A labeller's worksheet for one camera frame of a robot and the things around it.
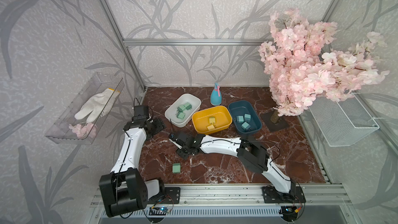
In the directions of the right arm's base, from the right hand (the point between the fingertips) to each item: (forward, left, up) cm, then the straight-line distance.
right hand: (180, 148), depth 88 cm
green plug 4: (-11, +1, +1) cm, 11 cm away
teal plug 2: (+20, -42, +2) cm, 46 cm away
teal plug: (+19, -37, +2) cm, 41 cm away
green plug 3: (+28, +2, +1) cm, 28 cm away
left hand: (+8, +10, +12) cm, 18 cm away
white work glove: (+6, +32, +32) cm, 46 cm away
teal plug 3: (+14, -40, +1) cm, 43 cm away
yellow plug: (+18, -19, +1) cm, 26 cm away
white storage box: (+36, 0, +1) cm, 36 cm away
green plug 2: (+29, -3, 0) cm, 29 cm away
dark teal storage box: (+29, -39, 0) cm, 48 cm away
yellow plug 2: (+13, -18, +1) cm, 22 cm away
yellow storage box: (+19, -27, -1) cm, 33 cm away
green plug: (+22, +2, +1) cm, 22 cm away
